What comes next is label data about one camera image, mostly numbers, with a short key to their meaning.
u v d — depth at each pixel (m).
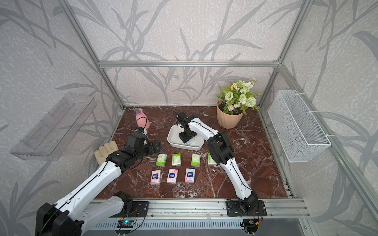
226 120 0.98
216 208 0.75
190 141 0.96
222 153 0.62
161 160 0.89
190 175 0.83
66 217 0.38
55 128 0.68
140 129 0.72
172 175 0.82
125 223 0.71
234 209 0.73
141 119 1.01
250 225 0.71
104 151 0.94
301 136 0.59
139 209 0.73
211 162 0.87
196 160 0.89
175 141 0.99
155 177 0.82
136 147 0.61
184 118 0.78
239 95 0.84
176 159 0.89
